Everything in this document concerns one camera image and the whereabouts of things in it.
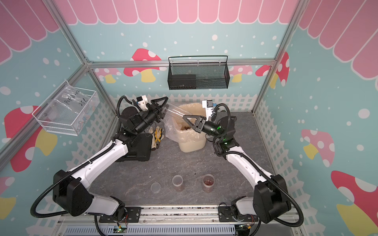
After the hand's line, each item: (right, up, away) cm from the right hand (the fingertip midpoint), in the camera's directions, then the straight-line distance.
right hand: (183, 119), depth 64 cm
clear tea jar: (-3, -32, +9) cm, 33 cm away
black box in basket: (-2, +23, +23) cm, 33 cm away
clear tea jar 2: (+13, -35, +17) cm, 41 cm away
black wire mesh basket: (+9, +32, +30) cm, 45 cm away
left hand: (-6, +8, +4) cm, 11 cm away
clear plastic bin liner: (-5, -4, +14) cm, 16 cm away
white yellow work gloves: (-22, -8, +41) cm, 48 cm away
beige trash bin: (0, -17, +29) cm, 34 cm away
